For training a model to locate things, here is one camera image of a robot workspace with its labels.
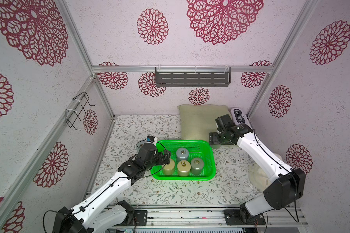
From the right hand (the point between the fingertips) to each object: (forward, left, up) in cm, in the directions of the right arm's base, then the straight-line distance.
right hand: (215, 137), depth 82 cm
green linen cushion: (+25, +7, -14) cm, 30 cm away
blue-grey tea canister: (-5, +19, -10) cm, 22 cm away
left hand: (-10, +29, -2) cm, 31 cm away
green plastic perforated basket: (-2, +5, -11) cm, 12 cm away
